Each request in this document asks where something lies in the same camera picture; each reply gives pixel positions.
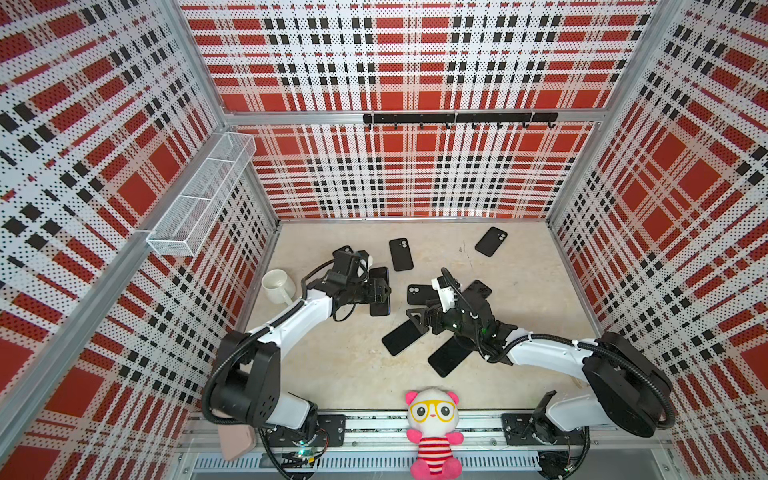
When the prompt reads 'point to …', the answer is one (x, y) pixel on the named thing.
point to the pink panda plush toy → (432, 414)
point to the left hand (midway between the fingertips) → (381, 295)
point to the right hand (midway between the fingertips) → (418, 310)
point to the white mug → (278, 286)
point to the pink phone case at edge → (236, 440)
